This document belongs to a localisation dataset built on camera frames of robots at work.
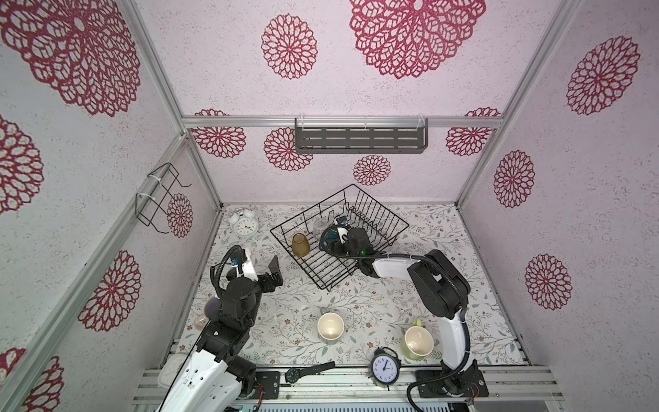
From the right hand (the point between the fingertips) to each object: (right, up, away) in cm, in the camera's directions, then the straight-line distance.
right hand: (334, 231), depth 98 cm
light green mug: (+26, -35, -17) cm, 47 cm away
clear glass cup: (-6, +3, +6) cm, 9 cm away
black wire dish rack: (+12, +9, +15) cm, 22 cm away
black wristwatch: (-13, -42, -22) cm, 50 cm away
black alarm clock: (+14, -39, -24) cm, 48 cm away
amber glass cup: (-13, -6, +1) cm, 14 cm away
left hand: (-22, -8, -23) cm, 33 cm away
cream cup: (-2, -31, -15) cm, 34 cm away
